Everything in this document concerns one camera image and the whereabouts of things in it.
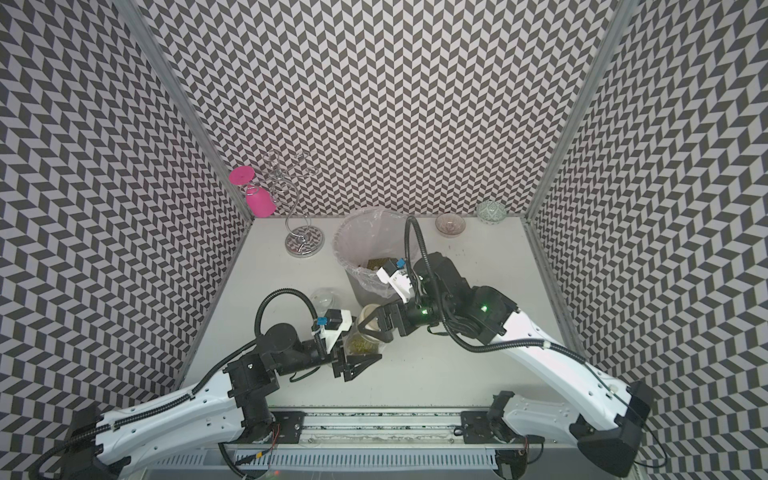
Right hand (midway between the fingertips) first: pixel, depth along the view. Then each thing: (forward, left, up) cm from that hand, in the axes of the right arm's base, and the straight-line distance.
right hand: (377, 330), depth 61 cm
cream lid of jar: (-2, 0, +7) cm, 7 cm away
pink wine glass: (+46, +40, -6) cm, 62 cm away
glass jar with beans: (-3, +4, +1) cm, 5 cm away
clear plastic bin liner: (+31, +5, -7) cm, 32 cm away
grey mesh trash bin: (+14, +3, -7) cm, 16 cm away
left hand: (-1, +1, -5) cm, 5 cm away
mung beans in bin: (+32, +3, -21) cm, 38 cm away
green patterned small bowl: (+58, -41, -24) cm, 75 cm away
